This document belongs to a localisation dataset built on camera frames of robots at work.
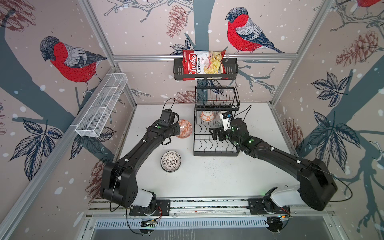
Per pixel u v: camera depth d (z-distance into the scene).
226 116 0.72
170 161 0.85
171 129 0.70
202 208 0.75
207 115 1.06
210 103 1.18
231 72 0.93
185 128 0.89
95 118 0.73
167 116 0.66
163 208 0.73
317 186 0.42
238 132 0.62
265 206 0.71
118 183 0.41
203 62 0.88
